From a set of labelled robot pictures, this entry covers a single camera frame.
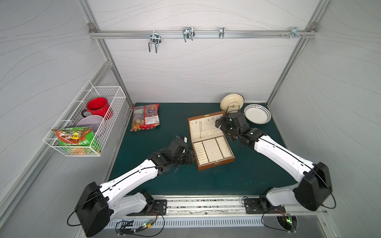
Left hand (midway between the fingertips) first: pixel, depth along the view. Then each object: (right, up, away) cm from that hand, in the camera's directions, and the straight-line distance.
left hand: (193, 157), depth 78 cm
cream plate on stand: (+27, +31, +23) cm, 47 cm away
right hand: (+15, +18, +4) cm, 23 cm away
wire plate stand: (+28, +29, +26) cm, 48 cm away
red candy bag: (-36, +21, +29) cm, 51 cm away
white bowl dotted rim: (+50, +24, +36) cm, 66 cm away
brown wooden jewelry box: (+10, +3, +12) cm, 16 cm away
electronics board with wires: (-20, -30, -10) cm, 38 cm away
